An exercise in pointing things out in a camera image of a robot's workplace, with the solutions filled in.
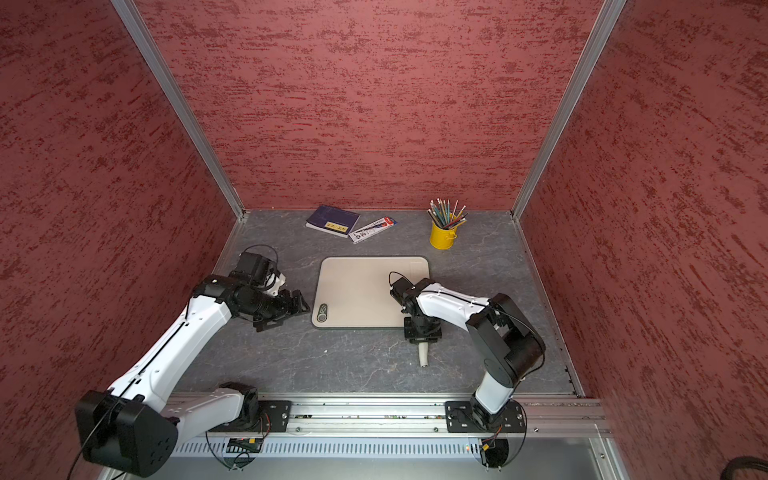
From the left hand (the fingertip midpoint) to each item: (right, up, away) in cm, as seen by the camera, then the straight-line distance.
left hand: (295, 321), depth 77 cm
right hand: (+35, -10, +9) cm, 37 cm away
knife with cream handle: (+35, -11, +6) cm, 37 cm away
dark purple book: (+2, +29, +41) cm, 50 cm away
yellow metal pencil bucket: (+44, +22, +28) cm, 57 cm away
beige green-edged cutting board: (+13, +4, +23) cm, 27 cm away
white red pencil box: (+18, +26, +37) cm, 48 cm away
